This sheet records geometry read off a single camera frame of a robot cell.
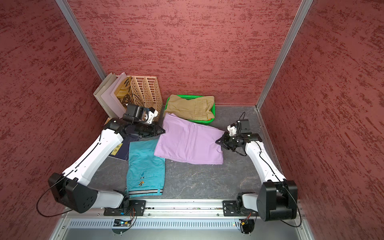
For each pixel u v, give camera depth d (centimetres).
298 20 76
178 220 71
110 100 89
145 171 85
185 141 80
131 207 73
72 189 38
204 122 99
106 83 92
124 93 98
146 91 106
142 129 63
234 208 74
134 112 59
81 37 81
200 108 108
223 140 72
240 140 60
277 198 40
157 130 67
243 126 66
